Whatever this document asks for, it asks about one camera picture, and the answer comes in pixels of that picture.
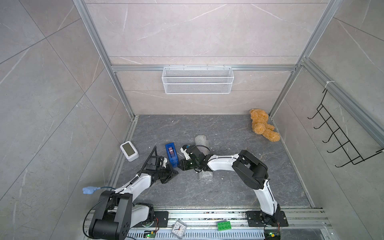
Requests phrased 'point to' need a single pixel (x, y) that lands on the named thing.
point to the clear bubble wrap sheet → (202, 141)
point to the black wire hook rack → (356, 158)
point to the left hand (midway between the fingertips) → (180, 170)
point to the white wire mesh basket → (198, 80)
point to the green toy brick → (224, 225)
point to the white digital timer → (129, 151)
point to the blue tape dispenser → (172, 154)
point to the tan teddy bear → (259, 118)
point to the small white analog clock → (178, 229)
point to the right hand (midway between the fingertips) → (180, 165)
